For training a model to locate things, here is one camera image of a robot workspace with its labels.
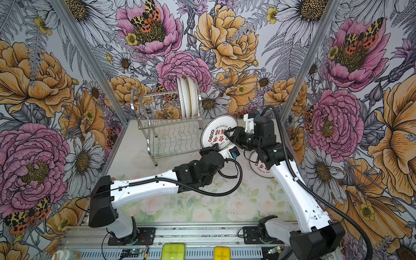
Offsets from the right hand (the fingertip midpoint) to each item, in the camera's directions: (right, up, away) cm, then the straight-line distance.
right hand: (225, 139), depth 70 cm
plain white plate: (-5, +3, +8) cm, 10 cm away
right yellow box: (-1, -49, 0) cm, 49 cm away
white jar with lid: (-61, -44, -6) cm, 76 cm away
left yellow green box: (-22, -48, 0) cm, 53 cm away
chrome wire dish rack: (-36, +2, +39) cm, 53 cm away
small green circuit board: (-41, -49, +2) cm, 64 cm away
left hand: (-5, -3, +3) cm, 7 cm away
